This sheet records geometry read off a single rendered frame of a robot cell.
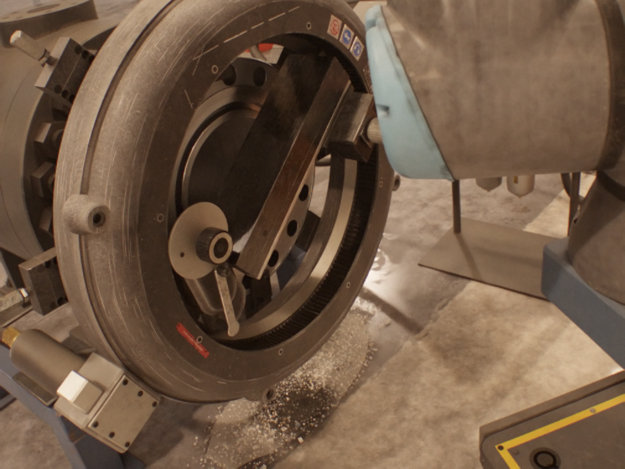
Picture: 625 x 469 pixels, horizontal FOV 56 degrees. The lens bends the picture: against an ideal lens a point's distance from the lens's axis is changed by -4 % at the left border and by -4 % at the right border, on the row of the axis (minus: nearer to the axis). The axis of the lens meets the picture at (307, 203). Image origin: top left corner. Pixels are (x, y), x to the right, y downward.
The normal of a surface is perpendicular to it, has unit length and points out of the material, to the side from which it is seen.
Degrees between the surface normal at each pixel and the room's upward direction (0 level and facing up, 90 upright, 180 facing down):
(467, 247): 0
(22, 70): 33
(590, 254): 70
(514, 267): 0
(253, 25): 90
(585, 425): 0
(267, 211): 90
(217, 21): 81
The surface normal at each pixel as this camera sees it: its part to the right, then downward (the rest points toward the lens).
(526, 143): -0.09, 0.70
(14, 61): -0.42, -0.54
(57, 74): 0.78, 0.19
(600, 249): -0.94, -0.06
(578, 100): -0.14, 0.42
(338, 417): -0.14, -0.87
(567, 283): -0.95, 0.25
